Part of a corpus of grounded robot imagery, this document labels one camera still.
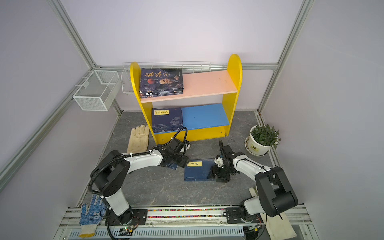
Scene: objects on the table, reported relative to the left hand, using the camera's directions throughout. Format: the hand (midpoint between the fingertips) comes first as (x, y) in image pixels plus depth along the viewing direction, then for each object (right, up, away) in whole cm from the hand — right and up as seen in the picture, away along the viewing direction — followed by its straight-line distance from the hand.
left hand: (185, 161), depth 91 cm
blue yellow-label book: (-7, -3, -2) cm, 7 cm away
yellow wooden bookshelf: (+11, +24, +2) cm, 26 cm away
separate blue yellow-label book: (+7, -5, -2) cm, 9 cm away
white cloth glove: (+38, -14, -10) cm, 42 cm away
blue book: (-11, +27, 0) cm, 29 cm away
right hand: (+17, -9, -6) cm, 20 cm away
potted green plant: (+44, +15, -7) cm, 47 cm away
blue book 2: (-14, +19, -2) cm, 23 cm away
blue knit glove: (-46, -25, -19) cm, 55 cm away
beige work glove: (-33, +12, +12) cm, 37 cm away
